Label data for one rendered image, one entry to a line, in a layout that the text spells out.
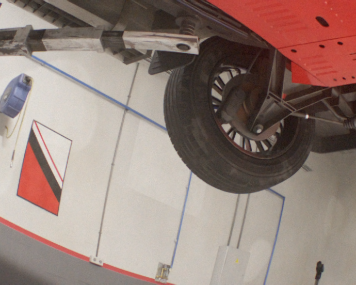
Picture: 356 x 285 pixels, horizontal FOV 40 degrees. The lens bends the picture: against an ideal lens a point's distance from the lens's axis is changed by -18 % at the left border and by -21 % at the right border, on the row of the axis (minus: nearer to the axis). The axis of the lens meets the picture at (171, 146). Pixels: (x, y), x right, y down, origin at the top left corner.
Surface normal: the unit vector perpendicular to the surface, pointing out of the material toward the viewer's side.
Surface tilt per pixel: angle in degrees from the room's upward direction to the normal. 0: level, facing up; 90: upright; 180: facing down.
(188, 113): 106
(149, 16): 90
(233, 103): 92
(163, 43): 180
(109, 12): 180
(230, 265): 90
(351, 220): 90
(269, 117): 146
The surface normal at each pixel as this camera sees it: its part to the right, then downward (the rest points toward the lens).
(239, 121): 0.36, -0.23
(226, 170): 0.07, 0.21
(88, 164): 0.70, -0.12
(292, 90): 0.24, 0.69
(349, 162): -0.69, -0.37
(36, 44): -0.18, 0.92
